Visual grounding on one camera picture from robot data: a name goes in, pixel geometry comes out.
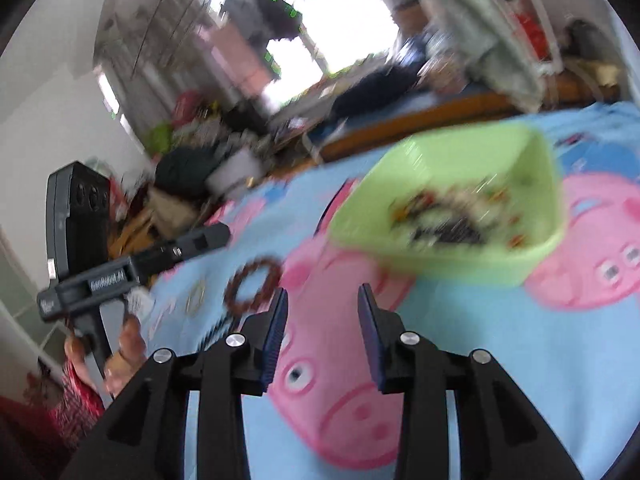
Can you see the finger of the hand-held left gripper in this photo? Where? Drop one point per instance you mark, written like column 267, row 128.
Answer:
column 195, row 245

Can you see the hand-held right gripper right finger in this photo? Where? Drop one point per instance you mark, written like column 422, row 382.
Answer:
column 370, row 340

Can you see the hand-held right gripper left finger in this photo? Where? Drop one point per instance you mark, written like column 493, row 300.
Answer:
column 275, row 330

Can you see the green plastic basket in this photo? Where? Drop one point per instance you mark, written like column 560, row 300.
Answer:
column 450, row 270

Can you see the person's left forearm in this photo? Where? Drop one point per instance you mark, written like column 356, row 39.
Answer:
column 75, row 410

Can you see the person's left hand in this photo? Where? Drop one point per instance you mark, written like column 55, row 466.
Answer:
column 132, row 350

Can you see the brown paper bag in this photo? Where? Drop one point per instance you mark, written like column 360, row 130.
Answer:
column 172, row 210

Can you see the dark green bag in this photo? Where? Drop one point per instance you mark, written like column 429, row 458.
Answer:
column 185, row 167

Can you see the grey storage box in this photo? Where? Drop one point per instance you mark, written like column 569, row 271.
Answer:
column 235, row 170

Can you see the green plastic bag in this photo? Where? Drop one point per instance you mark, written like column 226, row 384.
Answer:
column 160, row 137

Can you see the blue pig printed blanket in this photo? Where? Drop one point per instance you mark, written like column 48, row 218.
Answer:
column 500, row 360

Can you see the pink bag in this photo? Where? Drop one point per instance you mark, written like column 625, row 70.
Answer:
column 186, row 105

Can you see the grey curtain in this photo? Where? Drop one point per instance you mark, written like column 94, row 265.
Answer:
column 150, row 60

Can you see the pink hanging cloth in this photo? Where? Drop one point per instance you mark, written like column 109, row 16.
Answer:
column 235, row 60

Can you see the wooden desk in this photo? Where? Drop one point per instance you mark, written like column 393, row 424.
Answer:
column 400, row 122

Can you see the dark cloth bag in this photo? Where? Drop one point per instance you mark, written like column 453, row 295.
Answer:
column 375, row 92

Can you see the dark hanging clothes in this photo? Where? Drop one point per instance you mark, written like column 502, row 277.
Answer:
column 275, row 10

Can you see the green dotted cloth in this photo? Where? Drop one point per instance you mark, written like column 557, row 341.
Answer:
column 480, row 50

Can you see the red plastic bag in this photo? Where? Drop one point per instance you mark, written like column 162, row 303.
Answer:
column 532, row 35

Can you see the cream power strip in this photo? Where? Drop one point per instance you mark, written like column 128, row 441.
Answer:
column 592, row 71

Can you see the black power adapter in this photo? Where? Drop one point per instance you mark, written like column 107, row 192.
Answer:
column 587, row 37

